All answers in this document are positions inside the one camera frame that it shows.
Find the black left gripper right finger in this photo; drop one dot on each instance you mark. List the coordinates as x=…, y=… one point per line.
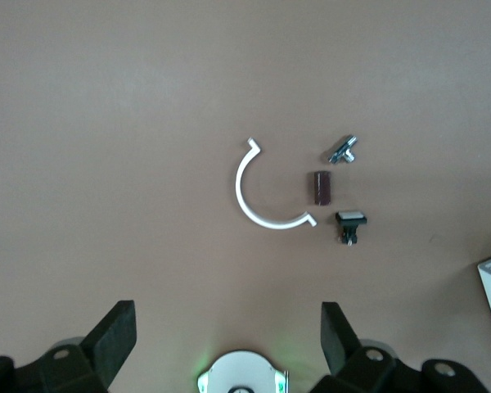
x=335, y=348

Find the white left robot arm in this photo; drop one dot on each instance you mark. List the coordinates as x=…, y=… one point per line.
x=241, y=368

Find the dark brown ribbed block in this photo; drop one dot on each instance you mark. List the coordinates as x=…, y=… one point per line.
x=321, y=188

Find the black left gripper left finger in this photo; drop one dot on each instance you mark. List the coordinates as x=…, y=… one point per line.
x=110, y=348

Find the black switch with white cap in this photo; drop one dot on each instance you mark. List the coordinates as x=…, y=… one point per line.
x=351, y=217

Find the metal tee fitting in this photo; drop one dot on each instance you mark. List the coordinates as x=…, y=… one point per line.
x=339, y=150

